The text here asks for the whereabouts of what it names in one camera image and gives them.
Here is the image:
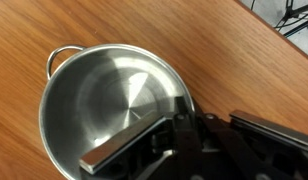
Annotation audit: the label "gripper left finger with grey pad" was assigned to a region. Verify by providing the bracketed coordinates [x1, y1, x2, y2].
[78, 96, 209, 180]

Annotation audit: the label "gripper right finger with grey pad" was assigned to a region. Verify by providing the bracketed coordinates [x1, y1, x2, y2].
[203, 109, 308, 180]

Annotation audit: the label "silver steel pot with handles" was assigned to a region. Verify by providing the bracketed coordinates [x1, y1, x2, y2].
[38, 43, 196, 180]

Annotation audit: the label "black tripod legs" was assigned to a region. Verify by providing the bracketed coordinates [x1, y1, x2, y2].
[274, 0, 308, 38]

